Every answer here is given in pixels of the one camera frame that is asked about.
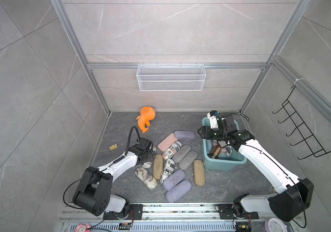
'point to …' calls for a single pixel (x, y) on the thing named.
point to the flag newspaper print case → (148, 166)
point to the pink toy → (82, 227)
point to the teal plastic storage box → (223, 162)
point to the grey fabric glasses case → (183, 151)
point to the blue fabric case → (209, 145)
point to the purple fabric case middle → (173, 179)
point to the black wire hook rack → (309, 139)
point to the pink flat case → (164, 144)
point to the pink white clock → (273, 224)
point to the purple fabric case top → (185, 134)
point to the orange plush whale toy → (147, 113)
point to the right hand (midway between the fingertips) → (203, 130)
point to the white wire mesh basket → (171, 78)
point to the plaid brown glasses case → (214, 153)
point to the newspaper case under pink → (168, 153)
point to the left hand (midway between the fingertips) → (149, 154)
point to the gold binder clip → (113, 147)
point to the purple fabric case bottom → (173, 194)
